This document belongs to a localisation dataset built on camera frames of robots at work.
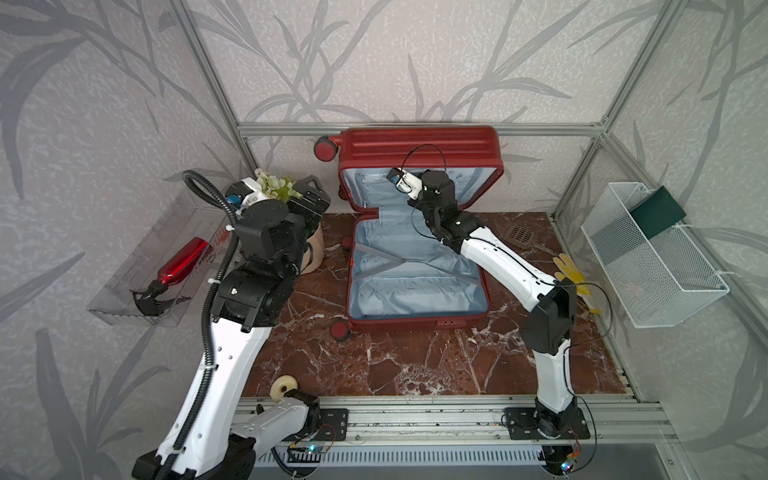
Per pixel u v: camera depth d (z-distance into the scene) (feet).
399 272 3.25
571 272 3.44
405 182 2.23
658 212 2.42
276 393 2.52
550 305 1.58
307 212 1.64
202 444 1.14
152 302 1.92
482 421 2.47
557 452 2.64
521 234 3.68
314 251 1.75
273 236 1.29
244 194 1.54
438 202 1.96
